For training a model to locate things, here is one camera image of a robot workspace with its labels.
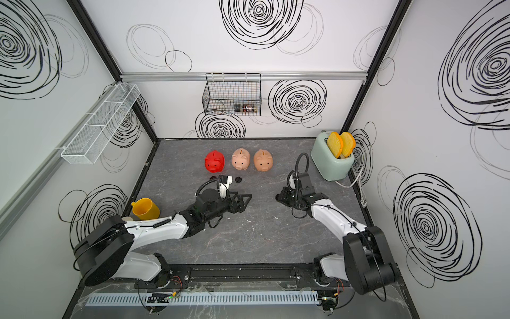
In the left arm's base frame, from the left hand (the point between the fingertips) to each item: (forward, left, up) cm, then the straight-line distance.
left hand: (245, 196), depth 81 cm
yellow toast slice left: (+24, -40, +7) cm, 48 cm away
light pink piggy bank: (+25, +4, -6) cm, 26 cm away
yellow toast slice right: (+23, -46, +9) cm, 52 cm away
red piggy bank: (+22, +17, -5) cm, 28 cm away
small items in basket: (+34, +1, +19) cm, 39 cm away
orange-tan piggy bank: (+23, -7, -4) cm, 24 cm away
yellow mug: (-4, +43, -8) cm, 44 cm away
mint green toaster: (+17, -40, -2) cm, 44 cm away
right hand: (+3, -14, -5) cm, 15 cm away
